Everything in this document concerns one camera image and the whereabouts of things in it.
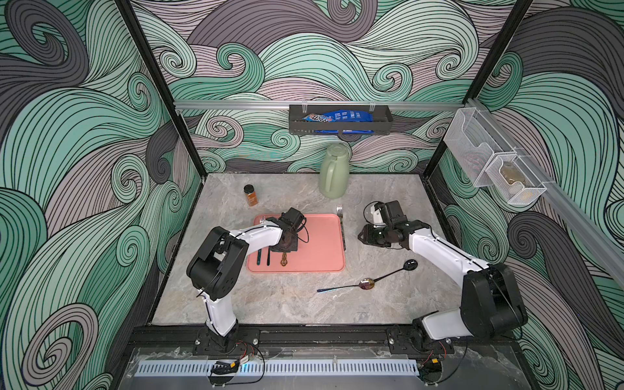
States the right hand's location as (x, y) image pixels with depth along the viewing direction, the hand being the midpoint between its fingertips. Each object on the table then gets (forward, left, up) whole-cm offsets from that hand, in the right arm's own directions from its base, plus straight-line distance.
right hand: (367, 237), depth 88 cm
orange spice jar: (+22, +46, -1) cm, 51 cm away
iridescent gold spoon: (-15, +2, -6) cm, 16 cm away
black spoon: (-5, +37, -7) cm, 38 cm away
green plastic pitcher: (+23, +11, +10) cm, 27 cm away
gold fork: (-6, +31, -7) cm, 33 cm away
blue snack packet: (+38, +9, +27) cm, 48 cm away
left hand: (+1, +29, -6) cm, 30 cm away
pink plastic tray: (-2, +17, -5) cm, 18 cm away
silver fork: (+17, +8, -10) cm, 21 cm away
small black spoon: (-8, -15, -6) cm, 19 cm away
